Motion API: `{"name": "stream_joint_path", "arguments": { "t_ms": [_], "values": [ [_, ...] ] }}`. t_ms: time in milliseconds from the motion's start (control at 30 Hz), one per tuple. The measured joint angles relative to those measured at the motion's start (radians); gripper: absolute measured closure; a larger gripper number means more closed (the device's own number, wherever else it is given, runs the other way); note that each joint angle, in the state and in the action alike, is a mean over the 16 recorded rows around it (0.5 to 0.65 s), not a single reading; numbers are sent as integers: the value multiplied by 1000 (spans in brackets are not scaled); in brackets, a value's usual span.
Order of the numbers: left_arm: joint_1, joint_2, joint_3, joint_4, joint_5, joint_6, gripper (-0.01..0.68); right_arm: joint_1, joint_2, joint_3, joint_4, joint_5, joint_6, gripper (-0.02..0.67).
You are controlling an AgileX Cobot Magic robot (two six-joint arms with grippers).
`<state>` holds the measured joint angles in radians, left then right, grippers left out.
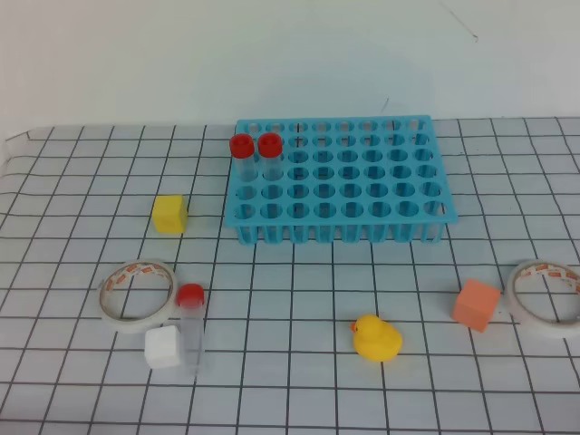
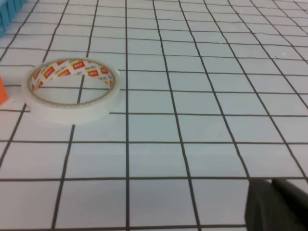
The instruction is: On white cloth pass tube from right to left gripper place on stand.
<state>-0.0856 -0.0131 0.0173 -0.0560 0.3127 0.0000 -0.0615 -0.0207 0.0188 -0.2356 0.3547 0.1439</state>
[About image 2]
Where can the blue tube rack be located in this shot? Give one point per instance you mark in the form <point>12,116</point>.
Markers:
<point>8,11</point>

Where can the white grid cloth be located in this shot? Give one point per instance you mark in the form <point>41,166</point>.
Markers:
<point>214,93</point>

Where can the right tape roll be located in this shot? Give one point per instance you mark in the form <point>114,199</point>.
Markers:
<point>71,113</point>

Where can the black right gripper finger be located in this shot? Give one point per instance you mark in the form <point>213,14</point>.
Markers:
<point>276,206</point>

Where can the orange foam cube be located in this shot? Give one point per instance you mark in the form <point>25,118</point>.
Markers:
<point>3,93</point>

